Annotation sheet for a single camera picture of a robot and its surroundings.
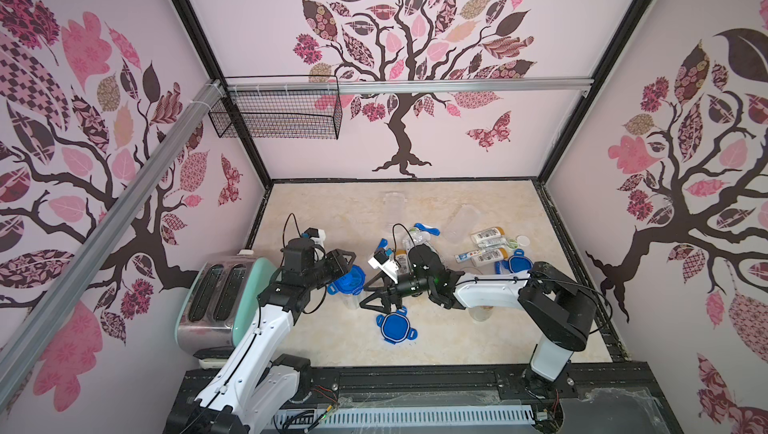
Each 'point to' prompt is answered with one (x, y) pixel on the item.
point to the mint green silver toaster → (218, 307)
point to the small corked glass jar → (481, 313)
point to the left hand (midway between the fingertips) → (352, 263)
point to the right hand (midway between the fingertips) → (361, 296)
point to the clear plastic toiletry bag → (416, 237)
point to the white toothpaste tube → (467, 255)
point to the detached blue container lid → (516, 263)
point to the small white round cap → (523, 240)
